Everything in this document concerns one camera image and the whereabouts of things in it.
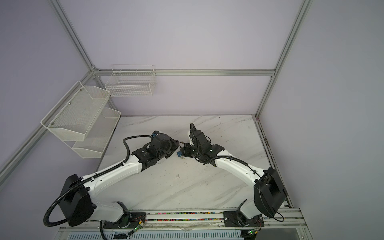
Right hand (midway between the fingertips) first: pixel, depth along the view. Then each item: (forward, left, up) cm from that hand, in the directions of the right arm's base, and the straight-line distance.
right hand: (178, 150), depth 79 cm
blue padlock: (+9, +3, -18) cm, 20 cm away
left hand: (+4, 0, +1) cm, 4 cm away
